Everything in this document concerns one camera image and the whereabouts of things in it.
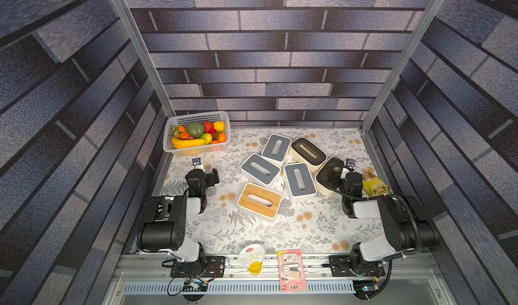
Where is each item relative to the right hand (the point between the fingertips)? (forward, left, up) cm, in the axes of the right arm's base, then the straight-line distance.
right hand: (342, 168), depth 93 cm
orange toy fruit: (+20, +61, -1) cm, 65 cm away
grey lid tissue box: (-4, +20, -7) cm, 22 cm away
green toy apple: (+17, +68, +3) cm, 70 cm away
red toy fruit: (+28, +70, +1) cm, 76 cm away
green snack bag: (-8, -13, -3) cm, 15 cm away
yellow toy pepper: (+29, +64, 0) cm, 70 cm away
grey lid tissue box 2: (+1, +40, -3) cm, 40 cm away
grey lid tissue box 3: (+15, +31, -3) cm, 35 cm away
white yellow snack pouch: (-39, +41, +2) cm, 56 cm away
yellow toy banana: (+12, +83, +4) cm, 84 cm away
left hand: (-1, +66, +1) cm, 66 cm away
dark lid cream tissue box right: (-6, +8, +3) cm, 11 cm away
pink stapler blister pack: (-42, +27, -5) cm, 50 cm away
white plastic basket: (+9, +71, +2) cm, 72 cm away
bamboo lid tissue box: (-16, +40, -4) cm, 43 cm away
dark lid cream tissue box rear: (+11, +17, -1) cm, 21 cm away
